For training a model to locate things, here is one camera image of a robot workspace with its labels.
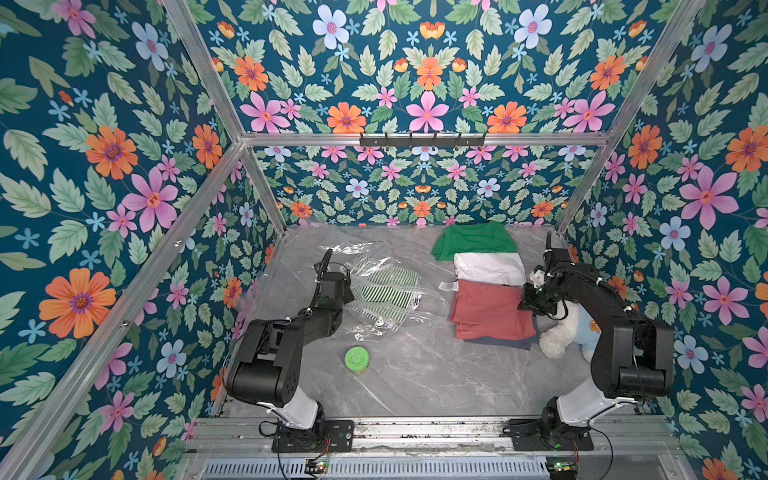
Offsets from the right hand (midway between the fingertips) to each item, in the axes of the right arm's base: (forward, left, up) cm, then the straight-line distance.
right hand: (529, 303), depth 89 cm
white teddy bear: (-7, -10, +1) cm, 13 cm away
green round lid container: (-17, +51, -3) cm, 54 cm away
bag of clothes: (+2, +31, -6) cm, 31 cm away
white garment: (+17, +3, -5) cm, 18 cm away
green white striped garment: (+5, +46, -2) cm, 46 cm away
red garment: (0, +14, -3) cm, 14 cm away
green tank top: (+33, +13, -5) cm, 36 cm away
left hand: (+7, +59, 0) cm, 59 cm away
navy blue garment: (-10, +4, -6) cm, 12 cm away
